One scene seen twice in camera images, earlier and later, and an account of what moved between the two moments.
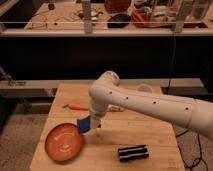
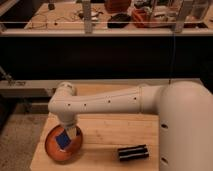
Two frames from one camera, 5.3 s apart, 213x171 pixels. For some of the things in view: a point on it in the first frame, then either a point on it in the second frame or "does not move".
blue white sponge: x=84 y=124 to x=63 y=139
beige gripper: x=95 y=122 to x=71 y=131
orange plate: x=63 y=141 does not move
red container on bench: x=142 y=17 does not move
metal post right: x=180 y=16 does not move
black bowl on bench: x=119 y=20 does not move
